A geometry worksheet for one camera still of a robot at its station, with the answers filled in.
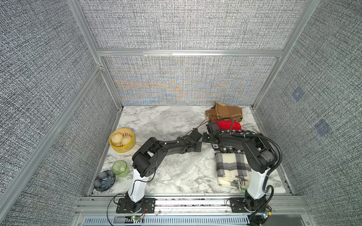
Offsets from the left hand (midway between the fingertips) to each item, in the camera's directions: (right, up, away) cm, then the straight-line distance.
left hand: (200, 145), depth 95 cm
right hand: (+3, +7, +6) cm, 10 cm away
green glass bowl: (-51, -13, -8) cm, 53 cm away
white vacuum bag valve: (-10, +11, +8) cm, 17 cm away
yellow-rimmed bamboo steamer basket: (-55, -1, -1) cm, 55 cm away
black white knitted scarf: (+18, -2, -5) cm, 19 cm away
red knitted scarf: (+22, +14, +9) cm, 27 cm away
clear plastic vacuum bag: (-19, +16, +15) cm, 29 cm away
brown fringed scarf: (+19, +24, +18) cm, 36 cm away
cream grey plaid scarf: (+16, -11, -15) cm, 25 cm away
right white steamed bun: (-49, +4, -2) cm, 50 cm away
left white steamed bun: (-56, +6, -2) cm, 56 cm away
